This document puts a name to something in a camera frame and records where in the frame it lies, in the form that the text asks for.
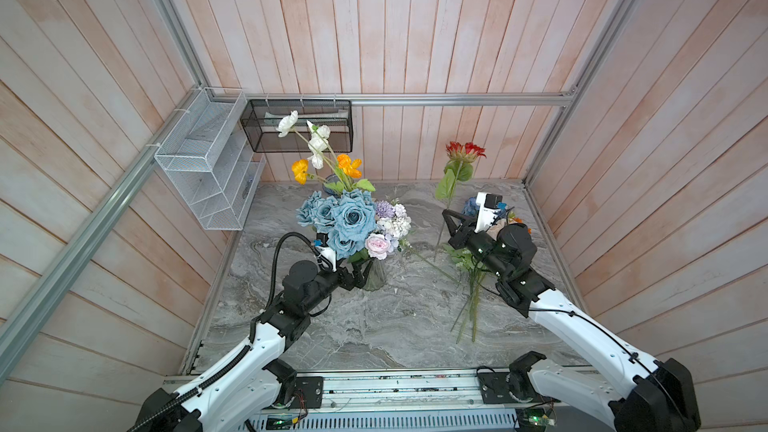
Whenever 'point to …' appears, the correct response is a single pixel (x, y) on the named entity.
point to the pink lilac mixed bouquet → (393, 226)
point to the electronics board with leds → (537, 417)
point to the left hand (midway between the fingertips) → (362, 258)
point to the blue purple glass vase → (332, 185)
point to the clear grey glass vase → (376, 278)
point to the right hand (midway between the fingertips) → (443, 212)
